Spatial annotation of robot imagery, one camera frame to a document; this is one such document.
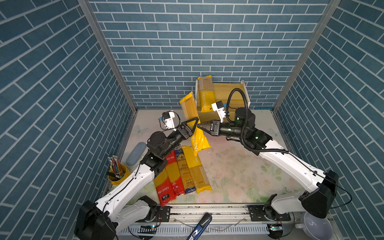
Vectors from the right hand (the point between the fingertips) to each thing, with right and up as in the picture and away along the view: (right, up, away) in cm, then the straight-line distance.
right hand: (196, 124), depth 62 cm
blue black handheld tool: (+1, -48, +4) cm, 48 cm away
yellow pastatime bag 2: (-1, -27, +25) cm, 37 cm away
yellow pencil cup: (-42, -26, +15) cm, 51 cm away
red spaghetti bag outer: (-17, -34, +17) cm, 42 cm away
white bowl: (+58, -50, +8) cm, 77 cm away
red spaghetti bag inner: (-14, -26, +25) cm, 38 cm away
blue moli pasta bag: (-5, -33, +20) cm, 39 cm away
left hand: (0, +1, +2) cm, 2 cm away
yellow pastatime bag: (+1, -7, 0) cm, 7 cm away
